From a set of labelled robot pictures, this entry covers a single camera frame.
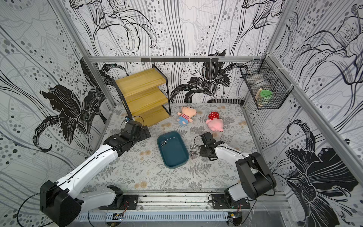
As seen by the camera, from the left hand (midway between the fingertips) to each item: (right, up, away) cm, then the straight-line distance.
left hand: (144, 134), depth 82 cm
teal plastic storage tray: (+16, -11, +9) cm, 21 cm away
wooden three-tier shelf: (-5, +26, +21) cm, 34 cm away
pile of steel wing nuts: (+9, -7, +13) cm, 18 cm away
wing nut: (+29, -13, +9) cm, 33 cm away
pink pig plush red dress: (+44, +6, +14) cm, 47 cm away
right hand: (+38, -12, +11) cm, 42 cm away
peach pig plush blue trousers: (+25, +12, +21) cm, 35 cm away
